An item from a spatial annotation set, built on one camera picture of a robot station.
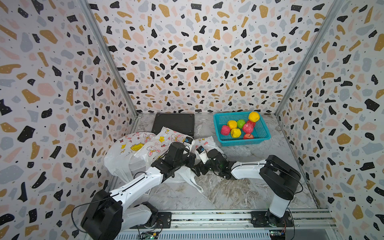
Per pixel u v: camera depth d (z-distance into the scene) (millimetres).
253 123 1071
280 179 486
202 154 786
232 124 1094
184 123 1127
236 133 1032
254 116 1061
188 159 720
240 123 1090
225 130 1045
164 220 732
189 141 723
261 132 1036
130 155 891
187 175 777
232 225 731
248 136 1026
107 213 403
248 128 1032
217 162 698
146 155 746
